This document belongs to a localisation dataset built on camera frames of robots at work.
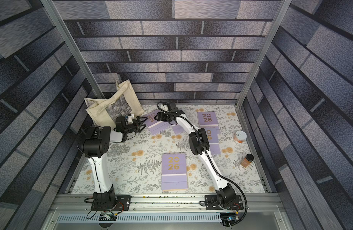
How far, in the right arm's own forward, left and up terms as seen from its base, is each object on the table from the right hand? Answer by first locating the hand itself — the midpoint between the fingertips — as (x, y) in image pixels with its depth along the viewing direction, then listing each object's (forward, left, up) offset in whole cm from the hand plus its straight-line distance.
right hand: (157, 117), depth 109 cm
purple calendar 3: (-41, -15, -1) cm, 43 cm away
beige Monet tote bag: (-11, +29, +19) cm, 37 cm away
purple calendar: (-8, +1, 0) cm, 8 cm away
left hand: (-7, +5, +6) cm, 11 cm away
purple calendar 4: (+1, -40, -2) cm, 40 cm away
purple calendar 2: (-9, -16, -1) cm, 19 cm away
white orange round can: (-17, -59, +1) cm, 61 cm away
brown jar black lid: (-35, -58, +6) cm, 68 cm away
